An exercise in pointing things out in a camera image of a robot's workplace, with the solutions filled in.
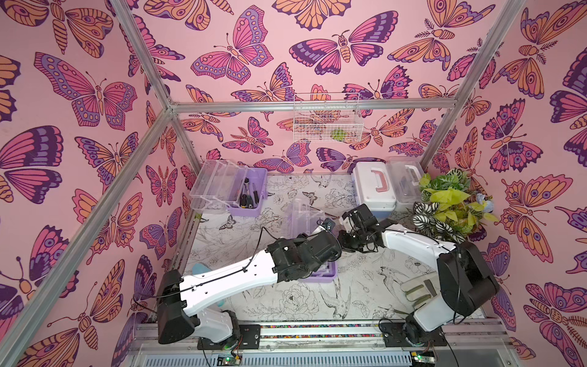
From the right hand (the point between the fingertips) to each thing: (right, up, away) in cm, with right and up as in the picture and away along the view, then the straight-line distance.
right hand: (334, 244), depth 88 cm
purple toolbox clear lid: (-51, +23, +15) cm, 58 cm away
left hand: (-8, +3, -15) cm, 18 cm away
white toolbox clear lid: (+37, +30, +19) cm, 51 cm away
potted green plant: (+44, +15, -2) cm, 46 cm away
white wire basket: (-2, +51, +7) cm, 52 cm away
